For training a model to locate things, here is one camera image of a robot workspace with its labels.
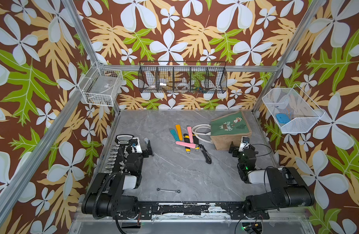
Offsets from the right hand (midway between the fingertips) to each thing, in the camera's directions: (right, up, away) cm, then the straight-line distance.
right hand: (239, 142), depth 91 cm
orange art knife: (-39, +9, +17) cm, 43 cm away
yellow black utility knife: (-33, +1, +11) cm, 35 cm away
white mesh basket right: (+27, +18, -10) cm, 34 cm away
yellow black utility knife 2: (-26, -1, +10) cm, 28 cm away
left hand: (-62, +2, -4) cm, 62 cm away
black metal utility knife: (-21, -8, +4) cm, 23 cm away
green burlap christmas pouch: (-8, +8, +5) cm, 12 cm away
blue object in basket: (+20, +15, -10) cm, 27 cm away
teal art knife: (-42, +4, +13) cm, 44 cm away
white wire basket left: (-86, +35, -5) cm, 93 cm away
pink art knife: (-34, -3, +8) cm, 35 cm away
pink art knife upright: (-30, +5, +14) cm, 33 cm away
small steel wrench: (-39, -26, -11) cm, 48 cm away
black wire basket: (-38, +43, +6) cm, 58 cm away
